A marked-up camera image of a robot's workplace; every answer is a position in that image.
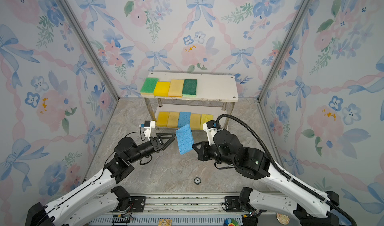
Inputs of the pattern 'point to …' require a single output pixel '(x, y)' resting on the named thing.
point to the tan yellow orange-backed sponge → (173, 119)
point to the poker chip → (197, 180)
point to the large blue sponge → (183, 124)
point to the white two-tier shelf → (216, 93)
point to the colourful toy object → (230, 222)
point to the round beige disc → (283, 219)
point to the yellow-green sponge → (205, 118)
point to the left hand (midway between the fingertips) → (174, 137)
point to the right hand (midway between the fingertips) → (191, 145)
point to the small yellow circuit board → (165, 222)
